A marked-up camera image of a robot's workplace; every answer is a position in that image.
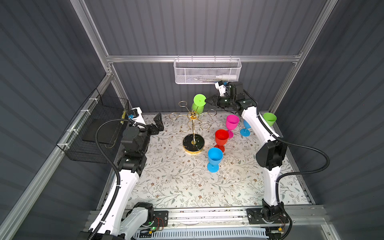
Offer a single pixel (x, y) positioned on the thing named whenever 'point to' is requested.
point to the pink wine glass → (232, 122)
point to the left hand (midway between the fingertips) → (151, 114)
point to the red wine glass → (221, 136)
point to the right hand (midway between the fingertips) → (206, 101)
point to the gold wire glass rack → (193, 144)
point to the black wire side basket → (78, 142)
